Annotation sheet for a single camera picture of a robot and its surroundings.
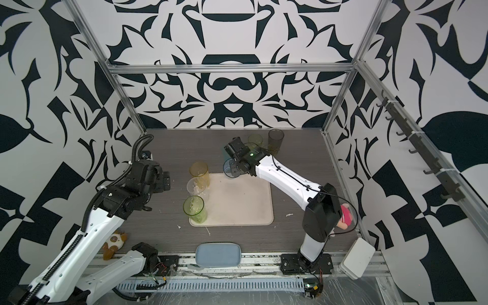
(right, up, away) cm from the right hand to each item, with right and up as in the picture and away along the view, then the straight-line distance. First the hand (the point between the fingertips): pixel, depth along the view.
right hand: (238, 163), depth 83 cm
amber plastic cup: (-17, -3, +4) cm, 18 cm away
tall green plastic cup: (-20, -19, +2) cm, 28 cm away
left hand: (-33, -3, -10) cm, 35 cm away
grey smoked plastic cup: (+18, +11, +16) cm, 27 cm away
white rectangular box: (+44, -36, -12) cm, 58 cm away
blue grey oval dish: (-8, -35, -9) cm, 37 cm away
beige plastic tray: (+1, -19, +9) cm, 21 cm away
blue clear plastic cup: (-2, -1, -9) cm, 10 cm away
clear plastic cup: (-19, -10, +4) cm, 22 cm away
